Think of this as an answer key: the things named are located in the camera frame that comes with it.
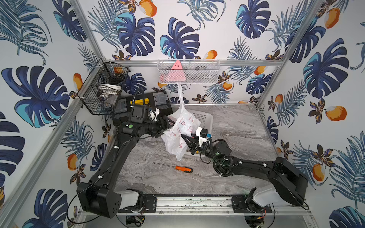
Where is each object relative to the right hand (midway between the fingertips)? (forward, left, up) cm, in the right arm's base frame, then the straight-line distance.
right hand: (183, 132), depth 69 cm
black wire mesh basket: (+25, +49, +4) cm, 55 cm away
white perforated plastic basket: (+28, -16, -24) cm, 40 cm away
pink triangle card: (+40, +5, +7) cm, 41 cm away
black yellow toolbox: (+35, +18, -11) cm, 40 cm away
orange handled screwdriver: (-8, -3, -27) cm, 28 cm away
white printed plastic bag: (+2, -1, +5) cm, 6 cm away
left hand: (+5, +6, +1) cm, 8 cm away
